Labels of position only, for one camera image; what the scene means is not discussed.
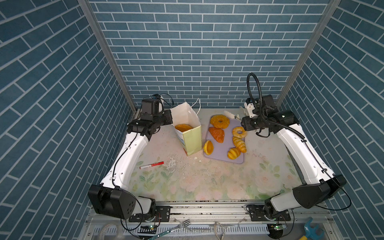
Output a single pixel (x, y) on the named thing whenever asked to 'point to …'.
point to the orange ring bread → (220, 121)
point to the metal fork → (183, 224)
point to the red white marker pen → (158, 163)
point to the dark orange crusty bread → (217, 133)
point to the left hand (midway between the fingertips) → (171, 113)
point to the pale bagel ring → (235, 130)
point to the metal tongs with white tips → (231, 115)
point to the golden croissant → (240, 144)
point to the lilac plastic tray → (225, 139)
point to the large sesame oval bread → (183, 127)
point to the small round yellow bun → (208, 147)
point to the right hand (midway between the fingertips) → (244, 120)
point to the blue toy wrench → (315, 233)
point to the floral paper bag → (191, 140)
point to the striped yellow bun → (233, 153)
